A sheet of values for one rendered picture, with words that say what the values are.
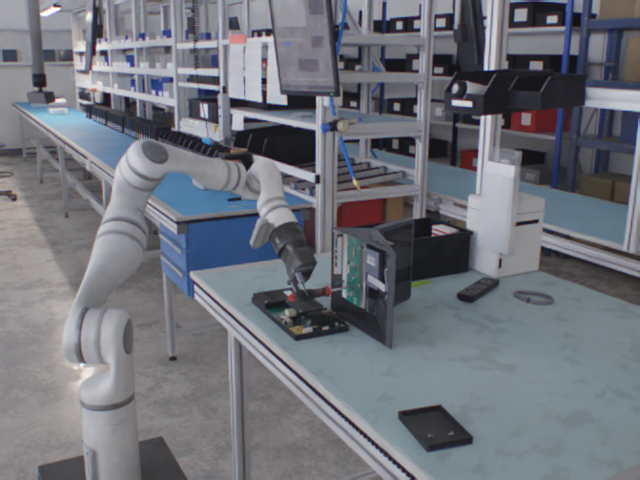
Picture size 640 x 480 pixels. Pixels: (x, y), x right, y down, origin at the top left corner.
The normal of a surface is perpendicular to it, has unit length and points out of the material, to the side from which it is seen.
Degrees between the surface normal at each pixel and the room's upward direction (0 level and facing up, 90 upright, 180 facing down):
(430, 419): 0
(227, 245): 90
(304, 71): 101
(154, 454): 0
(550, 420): 0
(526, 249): 90
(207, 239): 90
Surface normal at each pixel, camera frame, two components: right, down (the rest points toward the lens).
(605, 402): 0.00, -0.97
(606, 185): -0.88, 0.11
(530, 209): 0.47, 0.23
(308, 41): -0.59, 0.39
